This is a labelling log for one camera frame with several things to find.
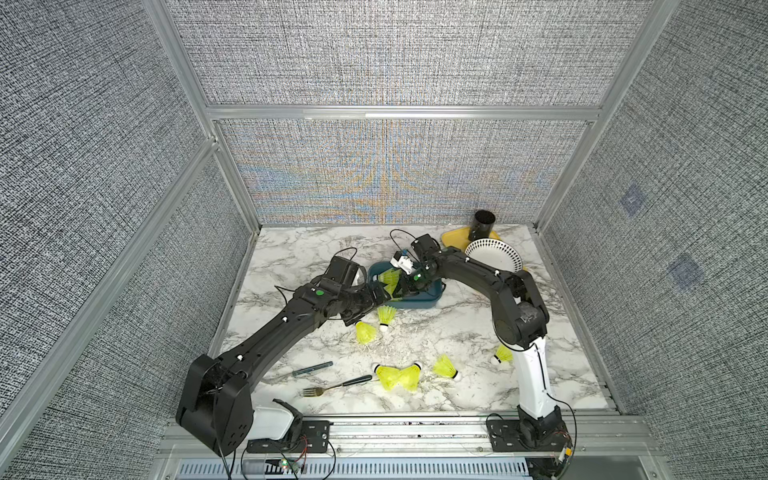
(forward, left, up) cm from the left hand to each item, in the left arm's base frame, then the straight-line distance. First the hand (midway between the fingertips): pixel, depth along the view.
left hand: (386, 301), depth 80 cm
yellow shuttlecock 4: (-2, +6, -16) cm, 17 cm away
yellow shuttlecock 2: (+15, -2, -11) cm, 19 cm away
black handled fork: (-18, +19, -15) cm, 30 cm away
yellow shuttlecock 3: (+11, -2, -11) cm, 16 cm away
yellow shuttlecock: (+3, 0, -13) cm, 13 cm away
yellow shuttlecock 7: (-15, -5, -15) cm, 22 cm away
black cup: (+35, -37, -8) cm, 52 cm away
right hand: (+11, -3, -10) cm, 15 cm away
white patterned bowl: (+27, -42, -15) cm, 52 cm away
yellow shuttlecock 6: (-14, +1, -16) cm, 21 cm away
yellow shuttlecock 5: (-14, -16, -14) cm, 25 cm away
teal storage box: (+5, -13, -7) cm, 15 cm away
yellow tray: (+22, -51, -17) cm, 58 cm away
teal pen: (-12, +22, -15) cm, 29 cm away
